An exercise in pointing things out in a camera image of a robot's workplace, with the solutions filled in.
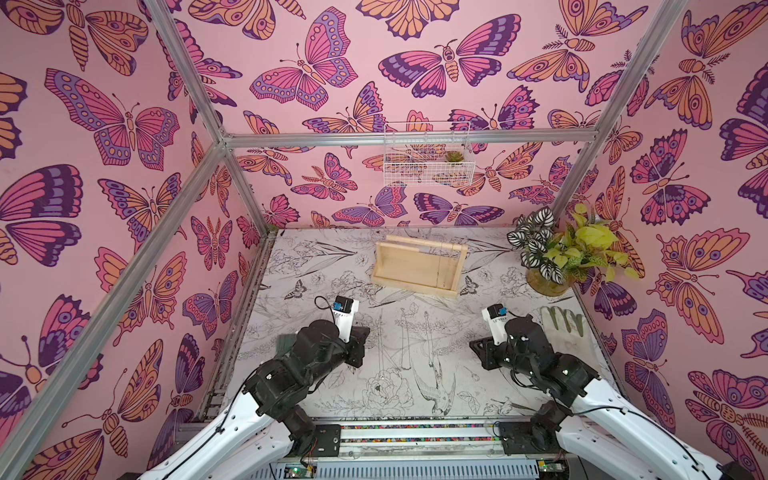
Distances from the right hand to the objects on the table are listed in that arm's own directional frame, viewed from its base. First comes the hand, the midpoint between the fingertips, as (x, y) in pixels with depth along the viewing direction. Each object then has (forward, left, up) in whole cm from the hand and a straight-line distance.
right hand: (473, 341), depth 78 cm
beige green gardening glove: (+8, -32, -10) cm, 35 cm away
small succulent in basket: (+51, +3, +23) cm, 56 cm away
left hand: (-1, +26, +9) cm, 28 cm away
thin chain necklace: (+2, +24, -12) cm, 27 cm away
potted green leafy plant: (+22, -24, +10) cm, 34 cm away
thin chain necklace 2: (+15, +18, -12) cm, 27 cm away
